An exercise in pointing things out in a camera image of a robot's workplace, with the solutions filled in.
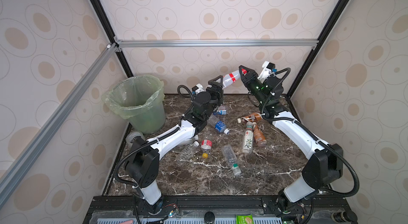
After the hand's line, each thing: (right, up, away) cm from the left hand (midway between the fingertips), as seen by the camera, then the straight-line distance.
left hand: (230, 78), depth 69 cm
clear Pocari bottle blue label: (-1, -24, +28) cm, 37 cm away
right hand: (+4, +5, +1) cm, 7 cm away
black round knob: (-9, -57, -6) cm, 58 cm away
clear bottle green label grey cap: (+13, -30, +21) cm, 39 cm away
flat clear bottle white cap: (-20, -32, +24) cm, 45 cm away
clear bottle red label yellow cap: (-11, -34, +20) cm, 41 cm away
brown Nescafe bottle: (+21, -29, +24) cm, 43 cm away
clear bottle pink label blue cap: (-2, -15, +36) cm, 40 cm away
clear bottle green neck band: (+4, -41, +20) cm, 46 cm away
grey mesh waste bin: (-53, -7, +31) cm, 62 cm away
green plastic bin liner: (-53, -8, +32) cm, 62 cm away
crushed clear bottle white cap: (-21, -39, +18) cm, 47 cm away
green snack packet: (+7, -61, 0) cm, 62 cm away
